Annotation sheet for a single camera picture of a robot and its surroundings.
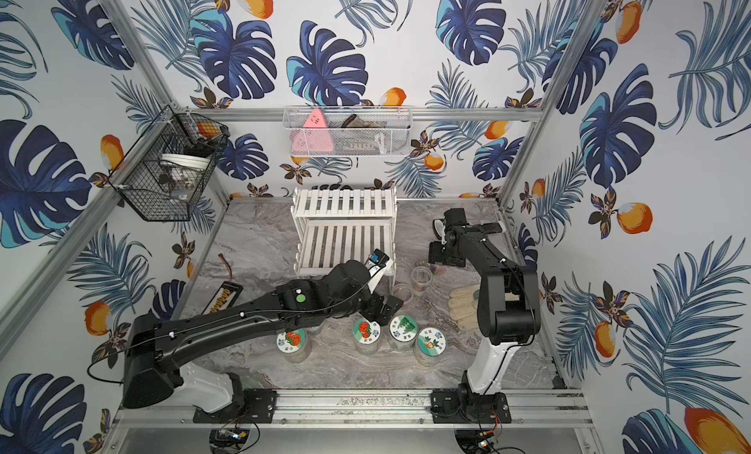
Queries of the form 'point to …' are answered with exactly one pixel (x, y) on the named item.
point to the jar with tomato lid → (294, 344)
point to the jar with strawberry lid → (366, 335)
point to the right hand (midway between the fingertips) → (445, 257)
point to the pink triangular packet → (314, 137)
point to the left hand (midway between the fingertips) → (393, 290)
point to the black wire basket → (162, 175)
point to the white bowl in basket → (190, 161)
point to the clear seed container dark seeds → (420, 277)
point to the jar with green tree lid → (402, 333)
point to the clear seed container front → (402, 292)
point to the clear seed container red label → (439, 269)
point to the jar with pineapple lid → (429, 345)
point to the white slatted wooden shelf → (333, 224)
